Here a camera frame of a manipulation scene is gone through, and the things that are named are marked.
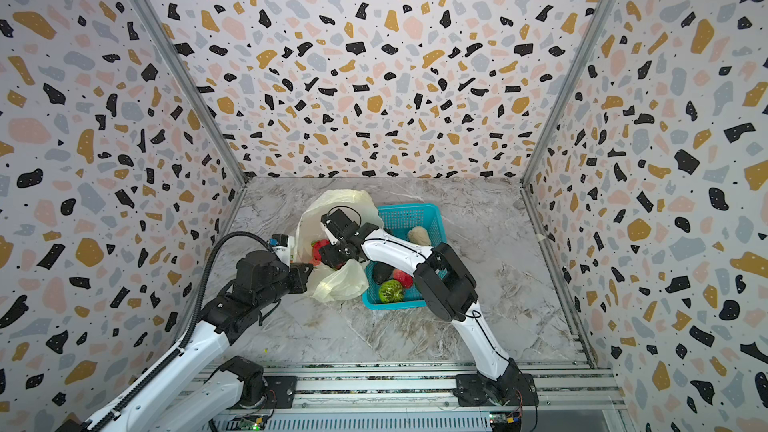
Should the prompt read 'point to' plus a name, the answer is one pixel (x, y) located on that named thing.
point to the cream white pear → (419, 236)
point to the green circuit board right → (501, 421)
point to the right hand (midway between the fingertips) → (325, 248)
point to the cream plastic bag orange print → (328, 284)
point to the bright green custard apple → (391, 291)
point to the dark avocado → (382, 272)
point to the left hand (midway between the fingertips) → (313, 261)
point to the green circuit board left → (252, 423)
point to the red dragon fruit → (317, 245)
